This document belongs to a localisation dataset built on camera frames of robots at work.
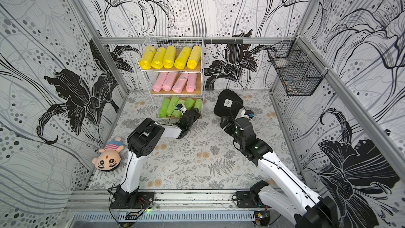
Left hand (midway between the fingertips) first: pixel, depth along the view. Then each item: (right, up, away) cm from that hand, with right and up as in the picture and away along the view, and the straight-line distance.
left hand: (197, 111), depth 105 cm
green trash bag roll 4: (-5, +5, +2) cm, 8 cm away
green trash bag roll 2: (-17, +5, 0) cm, 17 cm away
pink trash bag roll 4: (-2, +16, -21) cm, 26 cm away
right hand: (+17, -3, -27) cm, 32 cm away
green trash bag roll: (-22, +3, -1) cm, 22 cm away
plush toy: (-43, -22, -26) cm, 55 cm away
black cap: (+21, +5, -1) cm, 22 cm away
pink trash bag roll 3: (-8, +16, -19) cm, 26 cm away
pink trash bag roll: (-20, +19, -16) cm, 32 cm away
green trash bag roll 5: (+1, +5, 0) cm, 5 cm away
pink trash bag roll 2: (-14, +18, -18) cm, 29 cm away
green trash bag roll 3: (-12, -1, -5) cm, 13 cm away
